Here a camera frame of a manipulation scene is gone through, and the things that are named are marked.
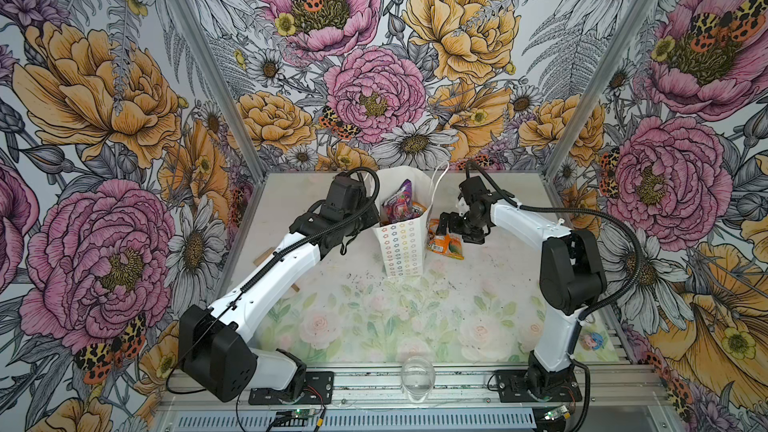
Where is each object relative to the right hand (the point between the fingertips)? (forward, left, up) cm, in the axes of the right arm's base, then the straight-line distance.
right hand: (451, 242), depth 93 cm
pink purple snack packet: (+6, +16, +11) cm, 20 cm away
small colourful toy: (-29, -31, -3) cm, 43 cm away
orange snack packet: (+1, 0, -4) cm, 4 cm away
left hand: (-2, +22, +16) cm, 27 cm away
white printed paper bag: (-7, +15, +12) cm, 21 cm away
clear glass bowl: (-35, +12, -10) cm, 38 cm away
